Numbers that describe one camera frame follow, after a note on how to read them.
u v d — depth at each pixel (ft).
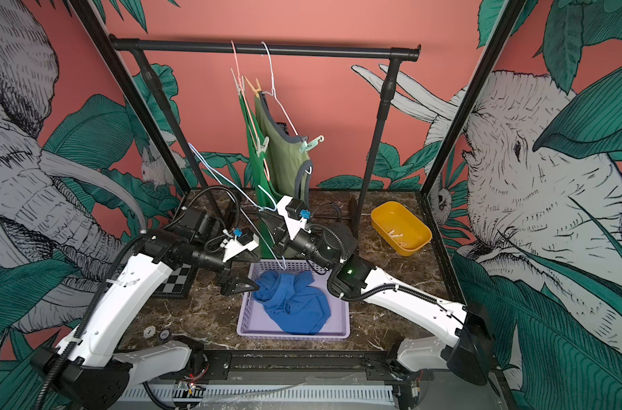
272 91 1.92
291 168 2.02
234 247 1.88
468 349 1.25
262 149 1.83
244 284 1.93
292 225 1.61
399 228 3.51
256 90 2.22
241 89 2.20
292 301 2.64
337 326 2.69
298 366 2.45
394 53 1.68
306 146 1.71
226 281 1.85
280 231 1.69
